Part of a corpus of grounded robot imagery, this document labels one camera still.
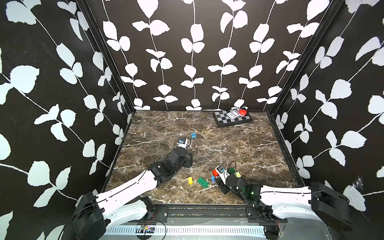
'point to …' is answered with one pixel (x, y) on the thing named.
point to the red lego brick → (215, 173)
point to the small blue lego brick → (193, 135)
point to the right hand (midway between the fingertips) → (216, 175)
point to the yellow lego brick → (190, 180)
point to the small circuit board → (149, 229)
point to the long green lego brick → (203, 182)
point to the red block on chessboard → (243, 112)
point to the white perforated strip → (191, 230)
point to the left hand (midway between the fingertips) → (189, 151)
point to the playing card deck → (233, 114)
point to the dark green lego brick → (232, 170)
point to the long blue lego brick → (213, 179)
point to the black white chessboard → (222, 119)
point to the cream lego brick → (238, 174)
